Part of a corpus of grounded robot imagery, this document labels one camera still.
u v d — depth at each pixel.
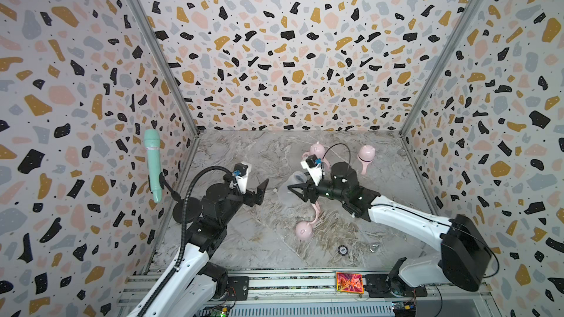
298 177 0.76
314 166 0.66
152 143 0.69
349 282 0.74
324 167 0.65
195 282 0.60
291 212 0.90
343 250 0.83
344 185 0.61
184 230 0.48
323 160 0.66
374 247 0.80
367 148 0.92
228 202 0.57
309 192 0.67
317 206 0.92
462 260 0.42
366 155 0.92
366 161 0.94
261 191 0.66
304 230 0.83
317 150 0.94
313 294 0.73
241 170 0.60
